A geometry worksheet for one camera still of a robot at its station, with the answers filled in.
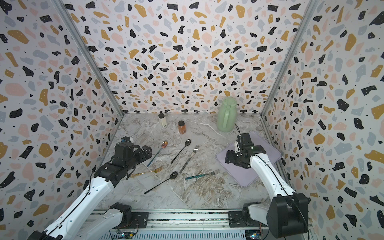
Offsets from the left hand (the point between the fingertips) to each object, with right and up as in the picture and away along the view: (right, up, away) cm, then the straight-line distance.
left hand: (147, 151), depth 80 cm
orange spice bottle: (+16, +12, +24) cm, 32 cm away
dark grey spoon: (+20, +2, +23) cm, 31 cm away
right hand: (+46, -6, +4) cm, 47 cm away
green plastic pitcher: (+46, +21, +15) cm, 52 cm away
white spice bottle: (+1, +20, +27) cm, 34 cm away
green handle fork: (+35, -15, +10) cm, 40 cm away
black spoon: (+12, -16, +8) cm, 22 cm away
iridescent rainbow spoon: (+4, +1, +23) cm, 23 cm away
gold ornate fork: (+2, -13, +10) cm, 17 cm away
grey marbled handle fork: (+21, -8, +17) cm, 28 cm away
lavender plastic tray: (+55, -16, +9) cm, 58 cm away
